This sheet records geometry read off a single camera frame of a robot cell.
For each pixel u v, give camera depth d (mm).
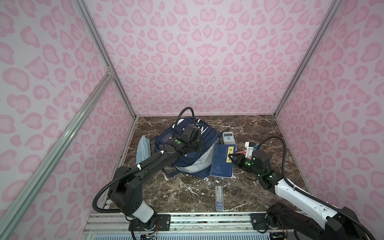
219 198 798
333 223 404
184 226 724
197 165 818
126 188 424
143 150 959
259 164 611
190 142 628
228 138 1042
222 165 797
